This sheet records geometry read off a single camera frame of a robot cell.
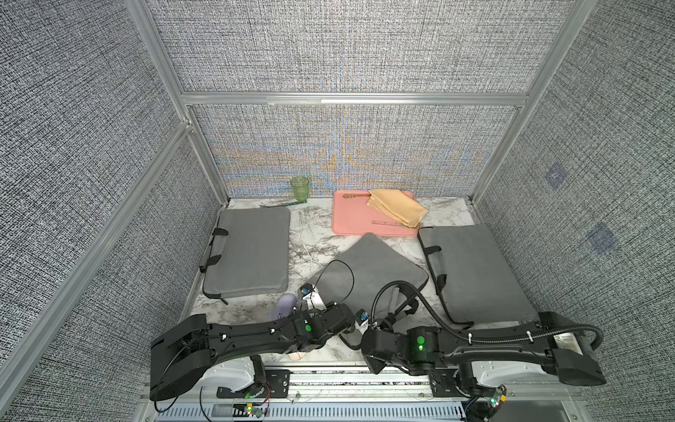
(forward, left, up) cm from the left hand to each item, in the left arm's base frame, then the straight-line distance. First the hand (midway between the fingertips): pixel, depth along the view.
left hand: (344, 310), depth 81 cm
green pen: (+52, +19, -6) cm, 55 cm away
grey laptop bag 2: (+25, +35, -5) cm, 43 cm away
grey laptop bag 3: (+11, -47, -5) cm, 48 cm away
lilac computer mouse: (+4, +19, -4) cm, 20 cm away
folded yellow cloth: (+50, -26, -5) cm, 56 cm away
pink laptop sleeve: (+44, -6, -6) cm, 44 cm away
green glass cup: (+56, +16, -1) cm, 58 cm away
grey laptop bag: (+14, -6, -4) cm, 16 cm away
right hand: (-12, -4, 0) cm, 12 cm away
